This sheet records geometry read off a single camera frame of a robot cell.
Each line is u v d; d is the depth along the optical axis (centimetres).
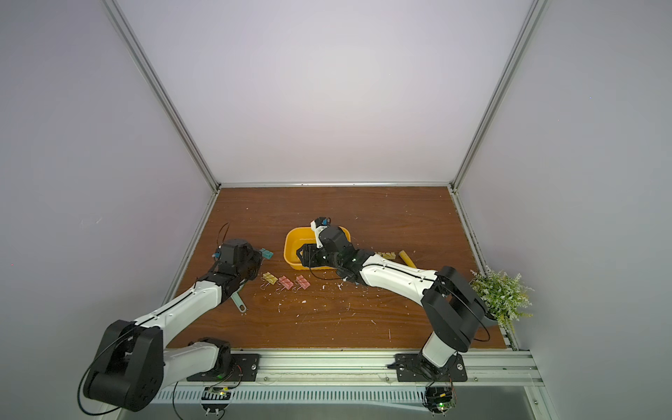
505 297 68
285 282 89
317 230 76
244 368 73
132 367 41
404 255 95
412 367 73
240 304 85
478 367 74
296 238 98
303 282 88
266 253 90
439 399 68
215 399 71
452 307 44
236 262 68
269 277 90
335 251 62
